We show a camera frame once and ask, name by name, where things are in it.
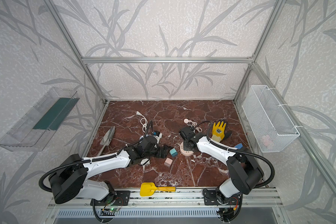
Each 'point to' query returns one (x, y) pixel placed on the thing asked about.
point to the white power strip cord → (143, 121)
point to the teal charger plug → (173, 152)
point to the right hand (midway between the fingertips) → (189, 145)
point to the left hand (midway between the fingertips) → (165, 149)
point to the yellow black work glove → (220, 131)
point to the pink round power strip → (186, 153)
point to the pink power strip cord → (190, 122)
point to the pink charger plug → (168, 162)
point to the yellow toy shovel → (148, 189)
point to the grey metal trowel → (106, 139)
